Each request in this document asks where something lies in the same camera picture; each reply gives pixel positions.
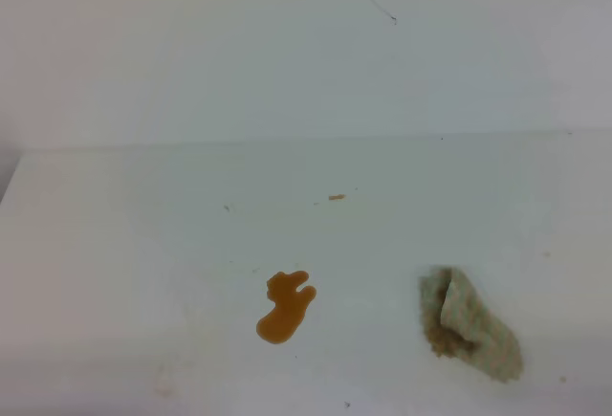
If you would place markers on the green stained rag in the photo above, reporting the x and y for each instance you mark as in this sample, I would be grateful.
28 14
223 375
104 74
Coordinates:
457 324

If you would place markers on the large brown coffee stain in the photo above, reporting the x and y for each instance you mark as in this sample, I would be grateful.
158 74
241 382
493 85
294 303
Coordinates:
290 306

